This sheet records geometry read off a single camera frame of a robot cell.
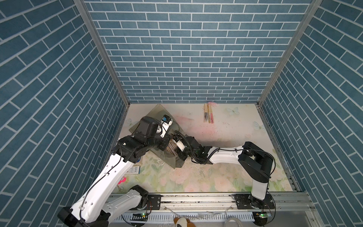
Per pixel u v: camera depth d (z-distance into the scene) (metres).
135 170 0.84
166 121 0.59
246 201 0.74
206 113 1.15
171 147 0.91
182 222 0.67
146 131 0.48
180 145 0.76
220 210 0.72
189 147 0.67
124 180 0.81
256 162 0.50
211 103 1.22
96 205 0.37
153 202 0.74
